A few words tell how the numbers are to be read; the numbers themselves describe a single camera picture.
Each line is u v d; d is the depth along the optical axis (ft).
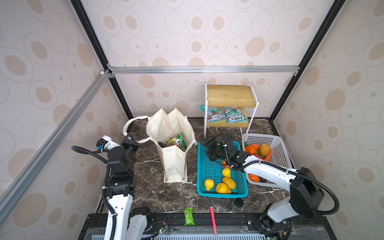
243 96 2.86
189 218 2.44
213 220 2.44
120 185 1.60
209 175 2.94
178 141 2.97
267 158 3.10
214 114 3.18
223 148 2.00
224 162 2.05
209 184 2.68
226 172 2.81
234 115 3.19
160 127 2.95
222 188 2.60
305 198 1.36
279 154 3.07
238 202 2.37
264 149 3.08
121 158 1.57
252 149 3.11
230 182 2.71
